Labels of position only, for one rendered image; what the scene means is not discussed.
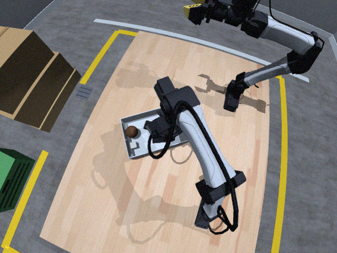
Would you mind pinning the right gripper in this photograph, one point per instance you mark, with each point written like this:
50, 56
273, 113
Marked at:
205, 9

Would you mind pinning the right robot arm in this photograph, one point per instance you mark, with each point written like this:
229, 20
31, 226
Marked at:
305, 48

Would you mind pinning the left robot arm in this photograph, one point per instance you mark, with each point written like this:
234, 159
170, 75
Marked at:
216, 170

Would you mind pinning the brown ball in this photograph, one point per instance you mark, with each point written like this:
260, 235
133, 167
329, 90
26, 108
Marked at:
131, 131

